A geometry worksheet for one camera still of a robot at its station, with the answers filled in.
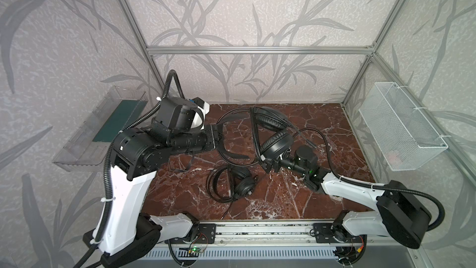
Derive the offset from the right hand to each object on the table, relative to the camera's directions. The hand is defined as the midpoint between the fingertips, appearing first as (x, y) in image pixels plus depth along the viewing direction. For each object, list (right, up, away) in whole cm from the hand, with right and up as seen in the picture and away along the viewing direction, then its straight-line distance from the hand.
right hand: (262, 145), depth 77 cm
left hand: (-11, +7, -24) cm, 27 cm away
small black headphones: (-9, -17, +1) cm, 19 cm away
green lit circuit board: (-26, -39, -7) cm, 48 cm away
